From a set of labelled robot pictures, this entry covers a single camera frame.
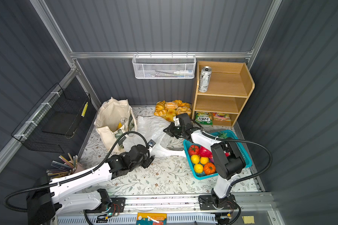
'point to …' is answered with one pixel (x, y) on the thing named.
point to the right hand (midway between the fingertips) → (164, 131)
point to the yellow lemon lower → (198, 168)
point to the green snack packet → (205, 118)
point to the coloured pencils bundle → (60, 169)
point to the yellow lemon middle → (204, 160)
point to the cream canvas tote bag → (114, 118)
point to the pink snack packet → (221, 116)
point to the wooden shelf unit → (222, 87)
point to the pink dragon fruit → (203, 152)
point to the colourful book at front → (150, 218)
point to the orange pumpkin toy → (209, 168)
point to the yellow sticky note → (248, 219)
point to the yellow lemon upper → (195, 158)
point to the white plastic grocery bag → (152, 127)
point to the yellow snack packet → (119, 125)
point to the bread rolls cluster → (169, 109)
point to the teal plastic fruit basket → (229, 135)
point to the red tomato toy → (194, 150)
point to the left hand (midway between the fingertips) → (150, 152)
